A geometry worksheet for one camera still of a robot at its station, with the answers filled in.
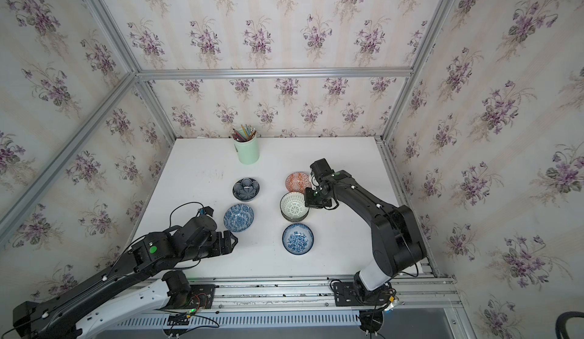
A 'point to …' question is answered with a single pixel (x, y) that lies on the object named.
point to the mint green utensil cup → (248, 152)
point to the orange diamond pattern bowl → (296, 182)
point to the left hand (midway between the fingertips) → (232, 248)
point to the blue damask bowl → (239, 217)
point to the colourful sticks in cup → (249, 133)
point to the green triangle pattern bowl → (293, 207)
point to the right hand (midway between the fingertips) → (309, 204)
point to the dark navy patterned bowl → (245, 189)
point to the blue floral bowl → (298, 239)
